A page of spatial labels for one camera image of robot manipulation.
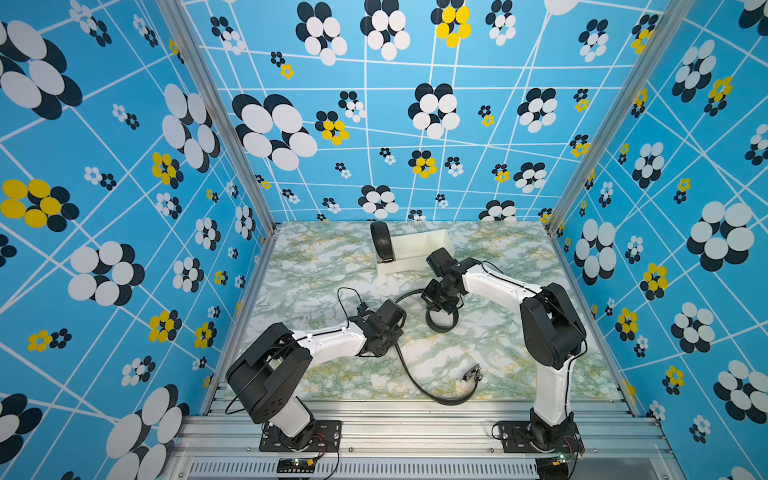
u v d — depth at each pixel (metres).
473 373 0.82
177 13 0.68
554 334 0.51
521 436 0.72
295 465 0.72
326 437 0.72
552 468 0.71
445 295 0.79
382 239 0.96
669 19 0.69
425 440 0.74
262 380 0.44
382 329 0.69
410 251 1.10
